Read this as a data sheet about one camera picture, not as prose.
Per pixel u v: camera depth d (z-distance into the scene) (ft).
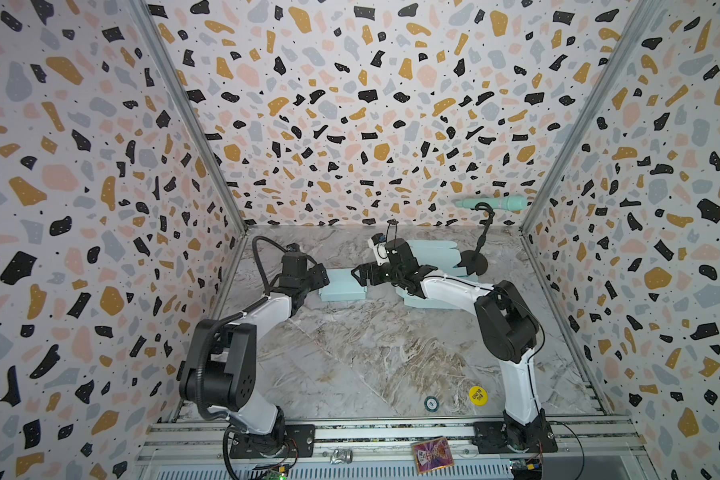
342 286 2.90
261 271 2.14
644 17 2.35
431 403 2.62
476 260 3.63
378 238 2.81
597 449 2.46
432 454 2.33
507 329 1.77
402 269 2.50
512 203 2.74
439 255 3.93
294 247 2.74
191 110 2.82
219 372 1.48
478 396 2.67
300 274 2.41
